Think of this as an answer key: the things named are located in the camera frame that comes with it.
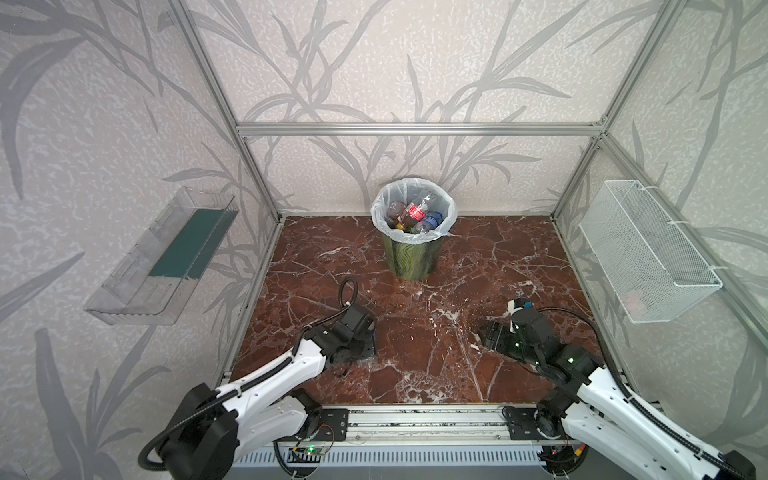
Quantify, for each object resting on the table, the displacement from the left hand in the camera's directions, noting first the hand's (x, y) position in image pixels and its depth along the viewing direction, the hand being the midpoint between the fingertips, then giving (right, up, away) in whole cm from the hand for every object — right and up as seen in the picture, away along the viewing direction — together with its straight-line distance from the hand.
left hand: (375, 337), depth 84 cm
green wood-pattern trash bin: (+11, +21, +7) cm, 25 cm away
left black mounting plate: (-9, -18, -11) cm, 23 cm away
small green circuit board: (-16, -25, -12) cm, 32 cm away
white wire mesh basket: (+63, +22, -21) cm, 69 cm away
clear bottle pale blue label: (+16, +33, +4) cm, 37 cm away
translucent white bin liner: (+9, +44, +11) cm, 46 cm away
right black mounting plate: (+37, -18, -11) cm, 43 cm away
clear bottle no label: (+5, +36, +11) cm, 38 cm away
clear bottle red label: (+11, +36, +7) cm, 38 cm away
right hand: (+31, +4, -3) cm, 31 cm away
